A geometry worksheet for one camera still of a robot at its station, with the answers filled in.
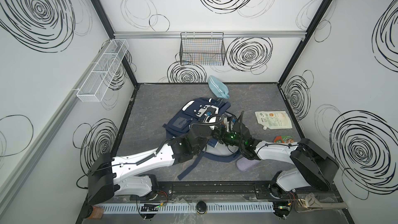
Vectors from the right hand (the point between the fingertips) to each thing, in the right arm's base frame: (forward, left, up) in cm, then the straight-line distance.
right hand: (208, 135), depth 80 cm
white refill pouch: (+17, -43, -12) cm, 48 cm away
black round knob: (-30, +3, -2) cm, 31 cm away
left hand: (+1, -6, +15) cm, 16 cm away
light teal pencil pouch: (+44, -8, -9) cm, 46 cm away
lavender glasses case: (-11, -19, -10) cm, 24 cm away
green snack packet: (+5, -46, -13) cm, 48 cm away
